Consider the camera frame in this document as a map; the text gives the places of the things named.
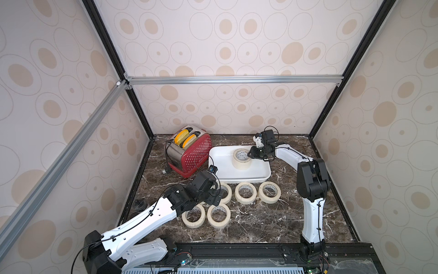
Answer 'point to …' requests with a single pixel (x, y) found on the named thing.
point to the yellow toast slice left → (181, 136)
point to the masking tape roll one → (197, 224)
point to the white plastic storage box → (222, 158)
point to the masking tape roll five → (226, 199)
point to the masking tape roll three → (245, 193)
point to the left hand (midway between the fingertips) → (217, 189)
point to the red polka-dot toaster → (187, 149)
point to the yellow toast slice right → (189, 140)
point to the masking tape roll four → (269, 192)
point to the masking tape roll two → (240, 160)
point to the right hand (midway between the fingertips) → (247, 155)
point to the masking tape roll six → (219, 217)
